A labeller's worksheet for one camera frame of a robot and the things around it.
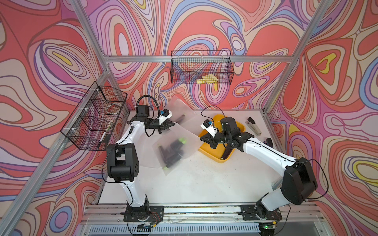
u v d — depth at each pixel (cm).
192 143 80
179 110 114
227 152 93
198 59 88
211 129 70
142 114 73
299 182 43
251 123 108
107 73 91
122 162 50
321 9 70
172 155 88
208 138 73
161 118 77
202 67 96
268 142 96
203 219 73
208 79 91
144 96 74
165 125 79
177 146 91
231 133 64
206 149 92
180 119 114
